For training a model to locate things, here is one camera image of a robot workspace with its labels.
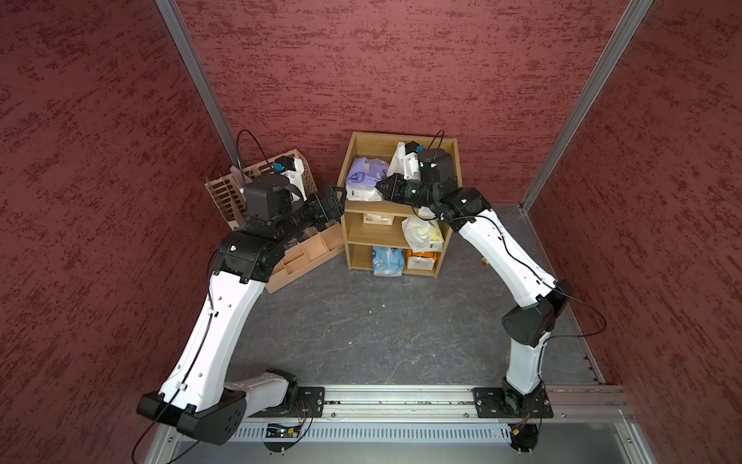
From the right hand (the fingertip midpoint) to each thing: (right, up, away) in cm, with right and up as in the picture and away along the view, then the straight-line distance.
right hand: (375, 191), depth 72 cm
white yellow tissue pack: (+14, -12, +10) cm, 21 cm away
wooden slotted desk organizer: (-25, -17, +23) cm, 38 cm away
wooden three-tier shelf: (+2, -11, +18) cm, 21 cm away
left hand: (-11, -4, -8) cm, 14 cm away
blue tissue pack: (+4, -21, +24) cm, 32 cm away
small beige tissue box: (0, -6, +18) cm, 19 cm away
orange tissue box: (+15, -20, +23) cm, 34 cm away
